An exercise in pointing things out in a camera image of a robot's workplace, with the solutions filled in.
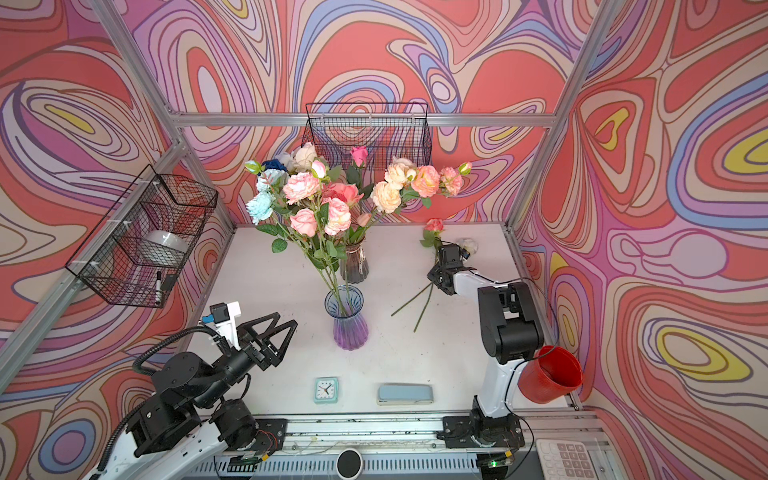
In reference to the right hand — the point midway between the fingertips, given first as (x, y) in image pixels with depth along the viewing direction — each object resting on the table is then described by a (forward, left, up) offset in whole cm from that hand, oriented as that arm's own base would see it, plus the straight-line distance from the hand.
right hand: (438, 280), depth 102 cm
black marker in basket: (-18, +74, +24) cm, 80 cm away
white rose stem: (+13, -13, +3) cm, 19 cm away
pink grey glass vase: (0, +27, +10) cm, 29 cm away
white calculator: (-52, -23, -1) cm, 57 cm away
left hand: (-29, +38, +29) cm, 56 cm away
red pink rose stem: (+21, 0, 0) cm, 21 cm away
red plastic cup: (-36, -20, +12) cm, 43 cm away
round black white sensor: (-51, +28, +5) cm, 59 cm away
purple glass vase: (-17, +29, +16) cm, 38 cm away
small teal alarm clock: (-35, +35, +1) cm, 50 cm away
